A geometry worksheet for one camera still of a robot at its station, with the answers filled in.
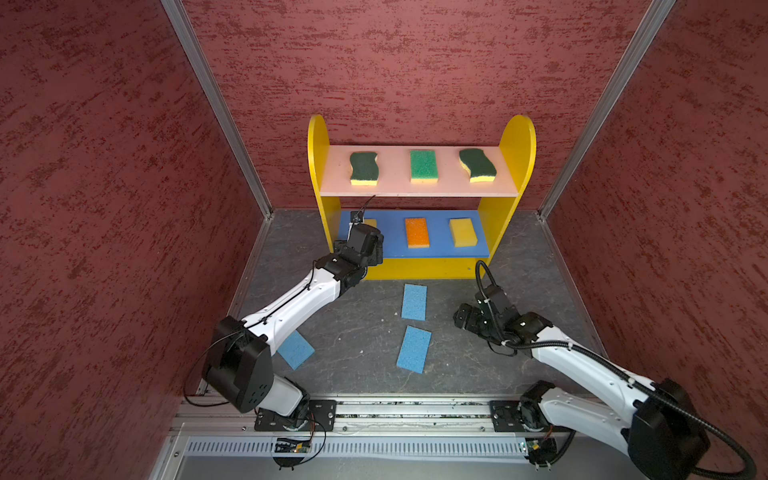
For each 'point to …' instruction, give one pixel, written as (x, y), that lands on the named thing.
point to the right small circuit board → (541, 447)
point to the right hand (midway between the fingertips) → (464, 327)
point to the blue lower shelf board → (392, 226)
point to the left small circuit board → (286, 445)
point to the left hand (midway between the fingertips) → (360, 250)
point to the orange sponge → (417, 233)
